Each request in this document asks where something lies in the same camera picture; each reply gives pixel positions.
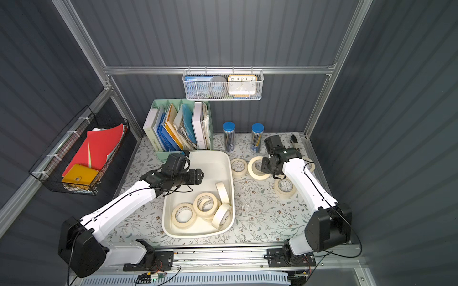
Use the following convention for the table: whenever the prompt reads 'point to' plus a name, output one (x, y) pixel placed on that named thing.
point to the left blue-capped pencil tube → (229, 136)
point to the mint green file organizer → (186, 125)
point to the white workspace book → (149, 127)
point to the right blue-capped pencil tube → (257, 130)
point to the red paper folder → (99, 143)
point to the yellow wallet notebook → (80, 174)
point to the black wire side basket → (50, 171)
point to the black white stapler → (294, 142)
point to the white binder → (198, 124)
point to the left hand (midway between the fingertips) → (195, 172)
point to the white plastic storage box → (206, 209)
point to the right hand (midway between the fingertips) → (273, 166)
